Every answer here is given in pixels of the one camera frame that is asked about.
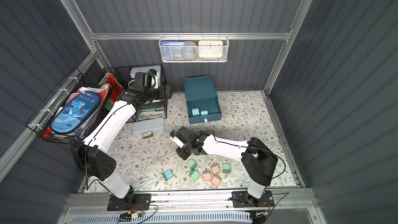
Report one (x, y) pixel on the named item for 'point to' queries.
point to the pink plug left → (207, 175)
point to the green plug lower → (194, 174)
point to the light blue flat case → (148, 125)
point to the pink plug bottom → (216, 180)
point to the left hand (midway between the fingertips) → (167, 90)
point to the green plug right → (226, 168)
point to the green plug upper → (192, 164)
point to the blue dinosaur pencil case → (66, 122)
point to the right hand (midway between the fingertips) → (182, 148)
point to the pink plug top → (215, 168)
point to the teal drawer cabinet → (203, 104)
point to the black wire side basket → (75, 83)
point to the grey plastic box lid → (144, 69)
